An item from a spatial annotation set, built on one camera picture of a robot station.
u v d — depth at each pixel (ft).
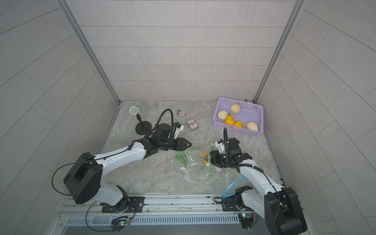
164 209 2.32
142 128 3.25
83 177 1.37
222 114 3.33
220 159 2.37
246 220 2.24
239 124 3.22
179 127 2.46
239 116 3.49
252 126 3.14
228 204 2.32
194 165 2.68
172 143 2.28
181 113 3.55
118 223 2.15
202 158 2.46
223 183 2.55
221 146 2.53
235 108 3.47
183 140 2.37
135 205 2.32
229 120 3.25
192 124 3.33
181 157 2.81
